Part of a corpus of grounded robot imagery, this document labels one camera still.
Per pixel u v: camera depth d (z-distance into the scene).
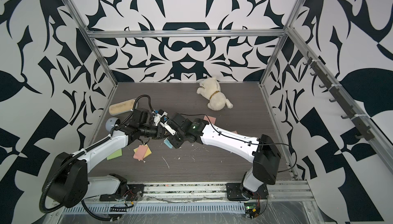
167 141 0.76
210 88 1.05
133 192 0.73
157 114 0.77
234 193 0.73
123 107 1.02
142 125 0.70
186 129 0.57
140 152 0.87
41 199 0.36
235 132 0.49
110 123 0.89
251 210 0.71
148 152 0.87
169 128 0.65
